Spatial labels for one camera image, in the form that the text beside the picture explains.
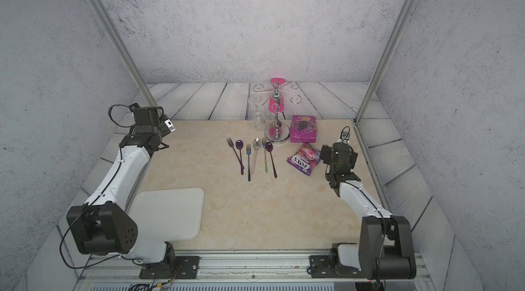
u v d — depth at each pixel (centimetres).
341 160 65
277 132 115
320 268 71
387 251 41
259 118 99
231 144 111
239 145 108
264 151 108
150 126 62
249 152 108
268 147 107
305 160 101
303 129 108
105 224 42
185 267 73
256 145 108
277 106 104
